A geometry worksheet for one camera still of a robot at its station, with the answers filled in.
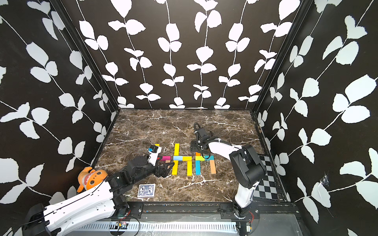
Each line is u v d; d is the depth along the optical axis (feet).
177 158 3.04
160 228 2.30
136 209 2.41
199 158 3.07
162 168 2.20
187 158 3.05
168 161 2.99
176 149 3.16
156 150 2.20
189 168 2.89
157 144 3.30
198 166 2.89
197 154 3.11
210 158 2.50
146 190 2.61
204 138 2.45
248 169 1.57
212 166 2.89
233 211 2.28
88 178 2.50
